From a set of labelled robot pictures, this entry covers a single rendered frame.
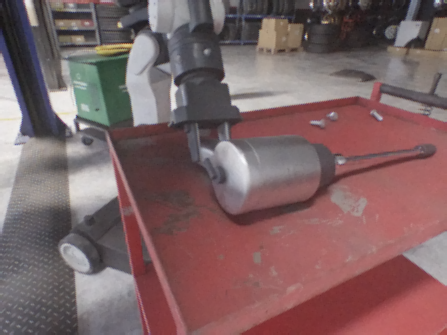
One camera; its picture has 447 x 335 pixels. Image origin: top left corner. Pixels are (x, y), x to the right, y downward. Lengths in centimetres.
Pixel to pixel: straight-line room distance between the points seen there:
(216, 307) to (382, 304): 59
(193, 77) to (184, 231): 25
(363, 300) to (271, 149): 56
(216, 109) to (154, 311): 48
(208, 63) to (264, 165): 21
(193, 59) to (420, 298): 75
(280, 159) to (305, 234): 10
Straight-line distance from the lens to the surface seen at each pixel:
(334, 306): 78
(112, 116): 243
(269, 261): 33
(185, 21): 52
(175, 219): 38
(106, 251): 142
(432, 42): 1179
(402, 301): 86
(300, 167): 36
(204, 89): 48
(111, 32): 825
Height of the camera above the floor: 109
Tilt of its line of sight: 29 degrees down
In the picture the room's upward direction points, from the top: 2 degrees clockwise
